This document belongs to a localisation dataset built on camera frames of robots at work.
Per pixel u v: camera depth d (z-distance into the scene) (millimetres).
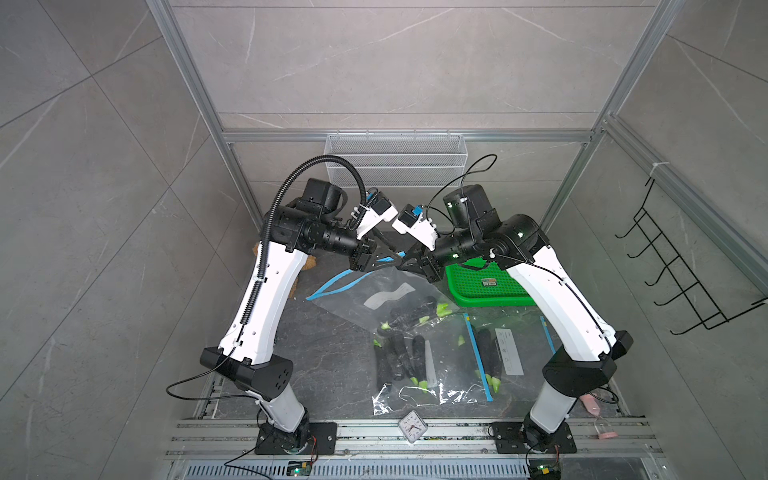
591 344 420
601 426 746
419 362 838
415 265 576
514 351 856
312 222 446
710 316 578
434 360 860
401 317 761
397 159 1024
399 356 854
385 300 762
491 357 842
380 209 527
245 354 409
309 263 1015
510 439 733
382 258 594
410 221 521
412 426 741
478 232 472
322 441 736
